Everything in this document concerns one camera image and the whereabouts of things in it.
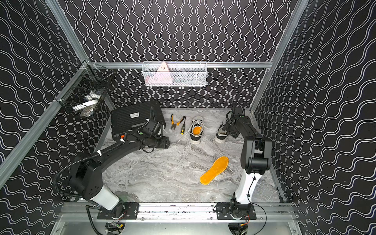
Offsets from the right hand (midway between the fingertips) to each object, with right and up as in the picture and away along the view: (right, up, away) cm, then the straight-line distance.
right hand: (229, 130), depth 99 cm
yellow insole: (-21, 0, +5) cm, 22 cm away
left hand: (-41, -6, -12) cm, 43 cm away
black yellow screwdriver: (-31, +1, +8) cm, 32 cm away
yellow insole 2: (-8, -22, -8) cm, 25 cm away
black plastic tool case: (-74, +8, +8) cm, 75 cm away
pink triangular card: (-43, +34, -9) cm, 56 cm away
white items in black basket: (-85, +13, -16) cm, 88 cm away
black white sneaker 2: (-5, -3, -1) cm, 6 cm away
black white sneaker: (-21, +7, +6) cm, 23 cm away
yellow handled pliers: (-39, +6, +11) cm, 42 cm away
